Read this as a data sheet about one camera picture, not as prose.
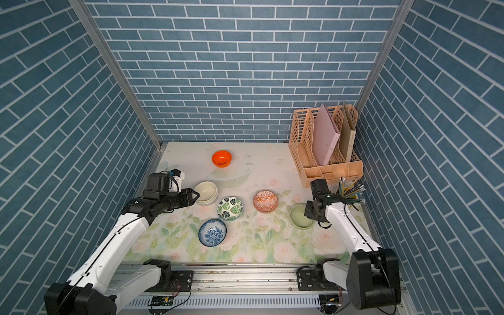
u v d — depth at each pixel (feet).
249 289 2.42
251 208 3.02
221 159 3.57
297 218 2.98
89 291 1.25
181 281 2.42
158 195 1.95
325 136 3.08
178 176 2.38
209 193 3.10
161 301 2.36
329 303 2.31
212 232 2.78
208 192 3.09
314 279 2.42
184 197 2.28
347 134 2.93
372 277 1.33
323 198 2.01
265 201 3.09
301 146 3.88
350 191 2.86
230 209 3.00
